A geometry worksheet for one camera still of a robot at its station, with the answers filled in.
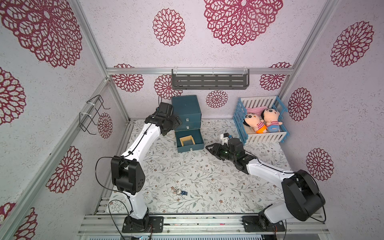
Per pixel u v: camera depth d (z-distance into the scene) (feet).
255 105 3.68
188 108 3.27
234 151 2.24
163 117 2.04
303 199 1.42
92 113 2.57
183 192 2.73
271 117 3.34
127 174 1.56
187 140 3.44
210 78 3.18
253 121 3.36
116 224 2.44
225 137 2.65
